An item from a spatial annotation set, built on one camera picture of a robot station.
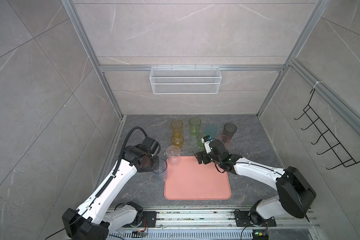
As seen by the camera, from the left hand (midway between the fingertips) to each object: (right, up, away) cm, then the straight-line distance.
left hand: (153, 162), depth 75 cm
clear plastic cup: (+10, +3, +7) cm, 12 cm away
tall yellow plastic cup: (+11, +19, +21) cm, 30 cm away
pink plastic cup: (+45, +9, +26) cm, 52 cm away
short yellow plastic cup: (+12, +9, +28) cm, 31 cm away
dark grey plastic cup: (+47, +16, +25) cm, 55 cm away
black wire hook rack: (+80, +5, -17) cm, 82 cm away
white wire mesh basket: (+17, +51, +26) cm, 59 cm away
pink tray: (+19, -13, +11) cm, 26 cm away
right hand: (+26, +4, +13) cm, 29 cm away
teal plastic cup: (+37, +16, +33) cm, 52 cm away
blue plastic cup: (+2, -10, +13) cm, 17 cm away
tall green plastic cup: (+23, +21, +21) cm, 37 cm away
